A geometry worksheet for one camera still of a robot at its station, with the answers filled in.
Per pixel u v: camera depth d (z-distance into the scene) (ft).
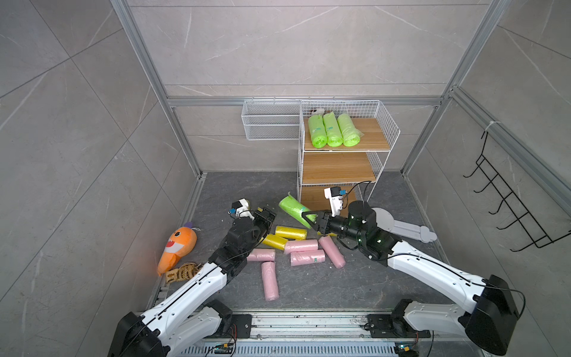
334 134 2.31
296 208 2.31
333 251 2.86
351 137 2.28
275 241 2.97
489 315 1.24
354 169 2.85
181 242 2.75
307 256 2.80
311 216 2.25
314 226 2.14
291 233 3.03
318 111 2.96
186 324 1.77
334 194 2.13
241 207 2.26
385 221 3.14
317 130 2.30
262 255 2.81
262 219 2.16
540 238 1.90
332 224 2.09
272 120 3.30
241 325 2.41
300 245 2.89
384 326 2.38
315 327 2.45
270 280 2.65
